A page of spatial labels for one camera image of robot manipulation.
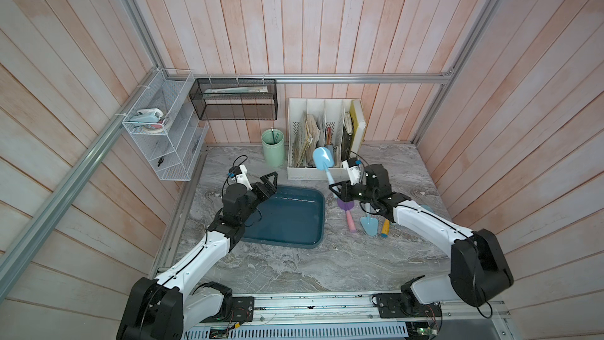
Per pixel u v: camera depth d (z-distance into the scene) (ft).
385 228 2.89
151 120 2.25
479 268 1.40
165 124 2.33
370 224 3.04
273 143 3.33
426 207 3.19
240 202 2.00
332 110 3.45
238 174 2.35
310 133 3.17
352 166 2.50
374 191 2.19
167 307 1.30
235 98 3.41
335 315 2.39
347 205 3.22
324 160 2.83
